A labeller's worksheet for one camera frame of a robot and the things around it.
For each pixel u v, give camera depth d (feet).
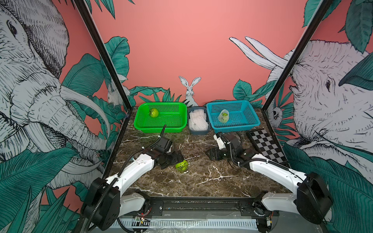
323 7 2.27
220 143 2.39
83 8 2.28
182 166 2.69
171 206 2.46
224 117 3.50
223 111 3.52
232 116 3.76
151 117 3.71
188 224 2.30
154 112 3.59
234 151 2.08
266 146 3.13
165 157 2.29
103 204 1.31
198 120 3.46
